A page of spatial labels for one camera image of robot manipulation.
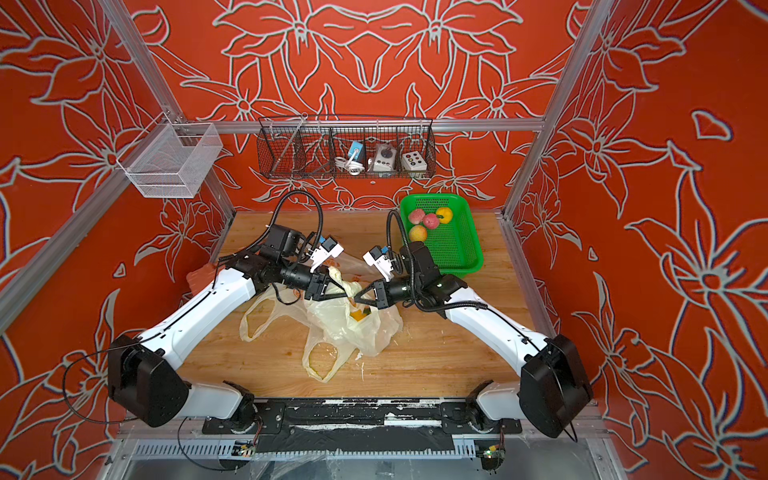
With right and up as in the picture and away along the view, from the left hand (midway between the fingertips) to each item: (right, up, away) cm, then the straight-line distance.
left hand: (347, 289), depth 70 cm
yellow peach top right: (+34, +22, +43) cm, 59 cm away
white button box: (+19, +38, +24) cm, 49 cm away
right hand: (+1, -3, -1) cm, 3 cm away
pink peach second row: (+27, +19, +40) cm, 52 cm away
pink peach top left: (+22, +21, +42) cm, 52 cm away
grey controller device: (+10, +37, +20) cm, 44 cm away
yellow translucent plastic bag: (-3, -9, -1) cm, 10 cm away
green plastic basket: (+35, +9, +37) cm, 52 cm away
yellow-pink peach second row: (+22, +14, +36) cm, 45 cm away
